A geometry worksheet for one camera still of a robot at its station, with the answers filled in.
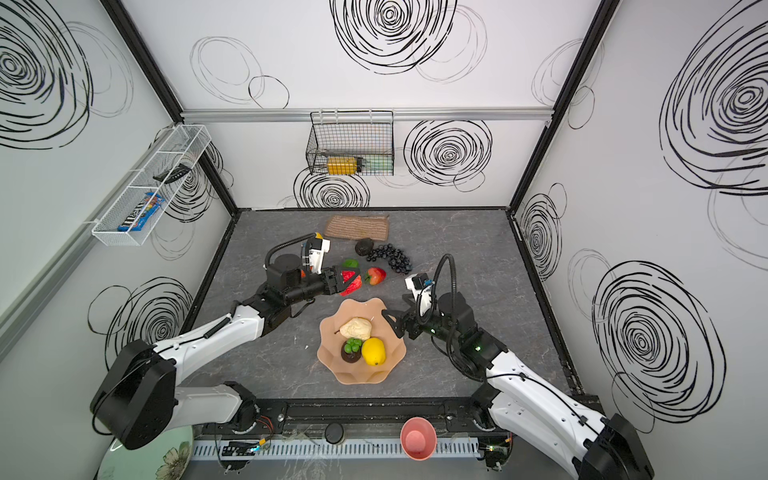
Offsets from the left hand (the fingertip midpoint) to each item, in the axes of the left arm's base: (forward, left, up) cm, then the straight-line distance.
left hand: (357, 273), depth 78 cm
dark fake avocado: (+22, +1, -17) cm, 27 cm away
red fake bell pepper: (-4, 0, 0) cm, 4 cm away
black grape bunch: (+16, -10, -17) cm, 25 cm away
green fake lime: (+14, +5, -16) cm, 22 cm away
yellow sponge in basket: (+30, +7, +12) cm, 33 cm away
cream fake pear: (-9, +1, -14) cm, 16 cm away
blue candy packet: (+4, +52, +15) cm, 54 cm away
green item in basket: (+30, -4, +13) cm, 33 cm away
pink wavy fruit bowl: (-20, +1, -17) cm, 26 cm away
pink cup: (-34, -17, -19) cm, 42 cm away
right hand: (-7, -9, -2) cm, 12 cm away
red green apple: (+10, -3, -16) cm, 19 cm away
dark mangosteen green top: (-15, +1, -14) cm, 21 cm away
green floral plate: (-40, +41, -19) cm, 60 cm away
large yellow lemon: (-15, -5, -14) cm, 21 cm away
